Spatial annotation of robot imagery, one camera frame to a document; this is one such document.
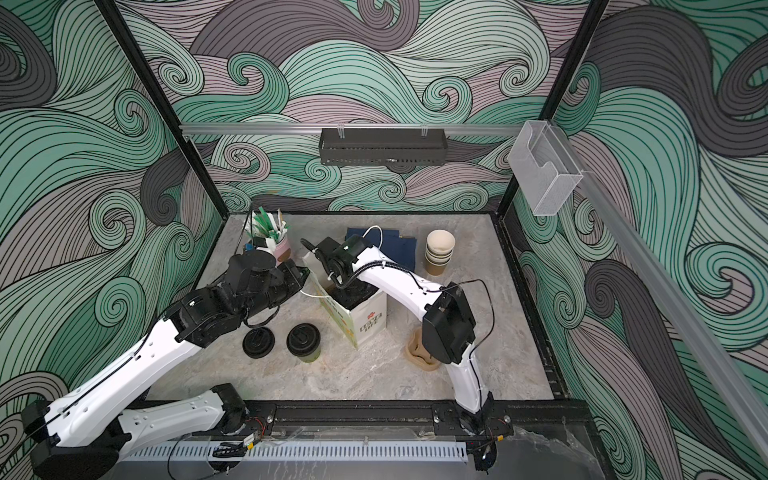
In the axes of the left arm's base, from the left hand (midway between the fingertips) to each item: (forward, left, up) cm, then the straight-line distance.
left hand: (314, 267), depth 67 cm
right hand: (+1, -9, -18) cm, 20 cm away
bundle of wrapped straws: (+25, +22, -13) cm, 36 cm away
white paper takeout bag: (-6, -12, -15) cm, 20 cm away
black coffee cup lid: (-8, +19, -28) cm, 34 cm away
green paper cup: (-12, +2, -25) cm, 28 cm away
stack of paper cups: (+17, -34, -15) cm, 41 cm away
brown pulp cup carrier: (-10, -26, -26) cm, 39 cm away
